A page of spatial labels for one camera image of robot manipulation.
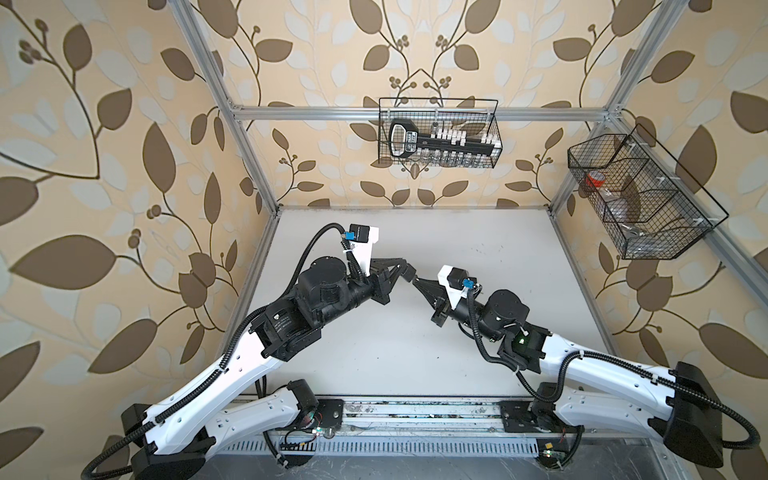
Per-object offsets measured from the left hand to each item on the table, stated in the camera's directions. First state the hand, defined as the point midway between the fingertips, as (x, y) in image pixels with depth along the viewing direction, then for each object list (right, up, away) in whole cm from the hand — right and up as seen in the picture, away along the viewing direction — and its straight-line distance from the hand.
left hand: (409, 263), depth 58 cm
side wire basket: (+61, +13, +16) cm, 64 cm away
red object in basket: (+57, +23, +30) cm, 68 cm away
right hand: (+2, -5, +7) cm, 9 cm away
